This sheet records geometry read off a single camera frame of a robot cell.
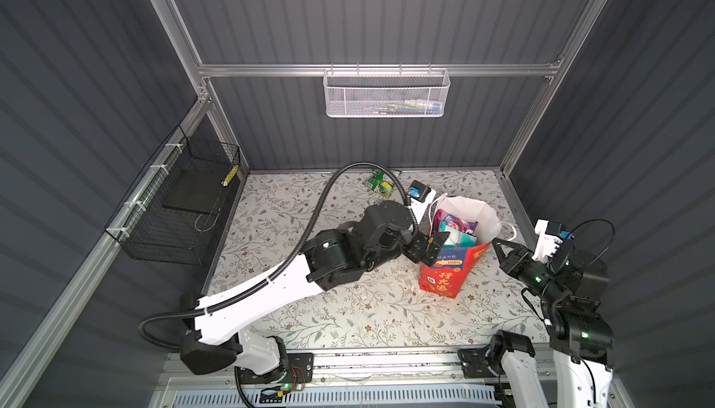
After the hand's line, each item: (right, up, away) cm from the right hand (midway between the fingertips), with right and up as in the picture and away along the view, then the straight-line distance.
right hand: (501, 242), depth 64 cm
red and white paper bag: (-7, -14, +14) cm, 21 cm away
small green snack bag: (-26, +17, +48) cm, 57 cm away
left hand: (-18, +4, -8) cm, 20 cm away
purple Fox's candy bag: (-8, +4, +20) cm, 22 cm away
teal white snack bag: (-5, -1, +14) cm, 15 cm away
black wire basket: (-83, +7, +9) cm, 84 cm away
